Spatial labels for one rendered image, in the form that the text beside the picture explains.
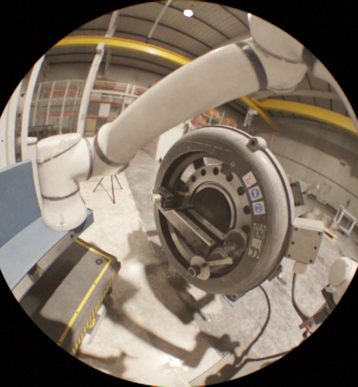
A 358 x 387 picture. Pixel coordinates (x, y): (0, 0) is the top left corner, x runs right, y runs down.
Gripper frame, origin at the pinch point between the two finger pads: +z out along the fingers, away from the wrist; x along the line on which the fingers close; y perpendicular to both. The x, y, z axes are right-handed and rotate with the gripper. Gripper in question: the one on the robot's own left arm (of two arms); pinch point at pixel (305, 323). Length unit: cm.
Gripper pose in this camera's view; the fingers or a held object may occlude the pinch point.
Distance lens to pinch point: 75.0
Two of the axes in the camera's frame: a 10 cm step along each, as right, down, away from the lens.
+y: 0.9, 4.3, -9.0
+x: 9.7, 1.7, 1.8
